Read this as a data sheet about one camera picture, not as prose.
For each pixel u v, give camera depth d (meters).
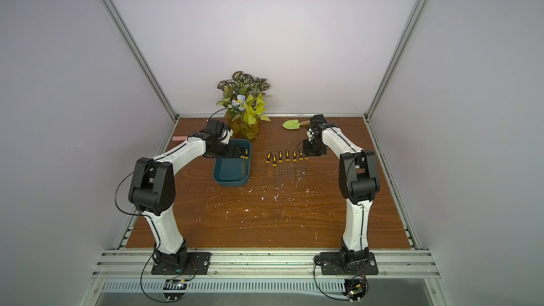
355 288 0.70
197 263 0.73
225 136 0.85
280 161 1.00
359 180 0.53
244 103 0.92
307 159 1.00
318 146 0.85
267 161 1.00
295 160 1.00
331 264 0.73
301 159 1.01
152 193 0.51
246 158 1.00
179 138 1.11
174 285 0.72
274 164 1.00
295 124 1.18
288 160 1.01
